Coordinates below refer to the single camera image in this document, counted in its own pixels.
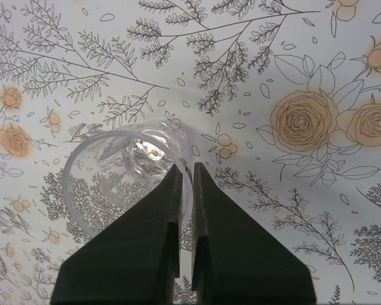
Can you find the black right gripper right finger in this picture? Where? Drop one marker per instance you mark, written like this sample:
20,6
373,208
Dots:
235,260

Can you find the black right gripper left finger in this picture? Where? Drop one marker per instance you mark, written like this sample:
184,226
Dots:
135,260

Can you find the floral tablecloth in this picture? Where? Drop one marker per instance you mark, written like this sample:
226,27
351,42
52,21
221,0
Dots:
281,100

